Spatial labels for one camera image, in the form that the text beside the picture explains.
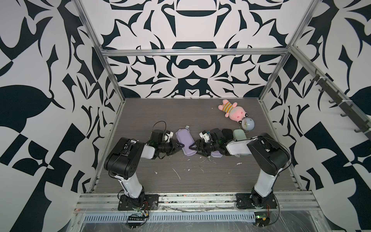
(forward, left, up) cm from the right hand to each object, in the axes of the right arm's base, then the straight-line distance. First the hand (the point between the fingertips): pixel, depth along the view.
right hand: (192, 148), depth 89 cm
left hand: (+3, +5, 0) cm, 6 cm away
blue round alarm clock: (+15, -37, +2) cm, 40 cm away
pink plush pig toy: (+25, -32, +3) cm, 40 cm away
